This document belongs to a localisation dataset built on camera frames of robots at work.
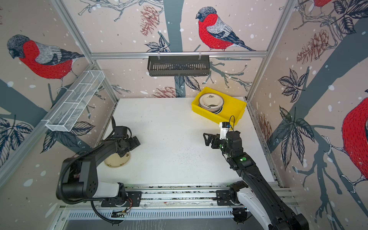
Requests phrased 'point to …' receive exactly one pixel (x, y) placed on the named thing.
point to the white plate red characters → (216, 111)
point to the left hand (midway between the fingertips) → (136, 142)
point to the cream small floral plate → (211, 100)
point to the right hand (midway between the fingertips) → (210, 132)
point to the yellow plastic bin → (233, 110)
